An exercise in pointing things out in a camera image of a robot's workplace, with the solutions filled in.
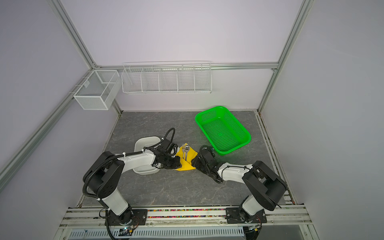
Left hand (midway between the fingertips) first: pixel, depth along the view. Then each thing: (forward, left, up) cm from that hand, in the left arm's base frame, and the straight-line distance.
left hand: (181, 167), depth 89 cm
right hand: (+2, -7, +1) cm, 8 cm away
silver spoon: (+12, -3, +1) cm, 13 cm away
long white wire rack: (+57, -9, +24) cm, 63 cm away
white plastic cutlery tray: (+18, +27, +2) cm, 32 cm away
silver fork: (+13, -1, -1) cm, 13 cm away
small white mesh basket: (+48, +53, +23) cm, 75 cm away
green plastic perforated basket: (+26, -31, -2) cm, 41 cm away
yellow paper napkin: (+1, -4, 0) cm, 4 cm away
